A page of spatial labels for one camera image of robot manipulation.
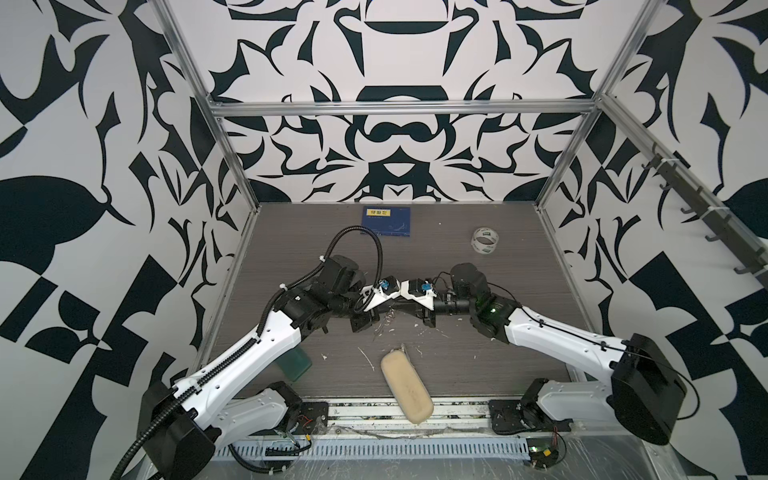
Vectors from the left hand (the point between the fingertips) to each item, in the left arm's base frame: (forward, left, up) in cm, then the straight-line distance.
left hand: (388, 299), depth 73 cm
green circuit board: (-30, -35, -20) cm, 51 cm away
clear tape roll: (+31, -36, -18) cm, 51 cm away
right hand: (-1, -2, 0) cm, 2 cm away
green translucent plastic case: (-9, +25, -19) cm, 33 cm away
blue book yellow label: (+42, -2, -19) cm, 46 cm away
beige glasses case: (-16, -5, -16) cm, 23 cm away
